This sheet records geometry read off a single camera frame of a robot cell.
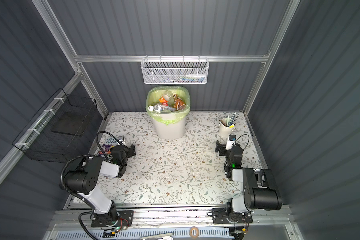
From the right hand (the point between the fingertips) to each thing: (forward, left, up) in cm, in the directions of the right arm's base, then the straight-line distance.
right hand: (227, 142), depth 90 cm
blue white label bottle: (+10, +41, +20) cm, 46 cm away
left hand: (+1, +66, -4) cm, 67 cm away
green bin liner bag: (+27, +46, +17) cm, 56 cm away
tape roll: (-46, +21, -10) cm, 51 cm away
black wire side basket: (0, +87, +21) cm, 90 cm away
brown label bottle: (+15, +29, +18) cm, 38 cm away
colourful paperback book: (+3, +79, -6) cm, 79 cm away
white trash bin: (+12, +34, -3) cm, 36 cm away
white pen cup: (+11, 0, -2) cm, 11 cm away
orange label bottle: (+22, +39, +14) cm, 47 cm away
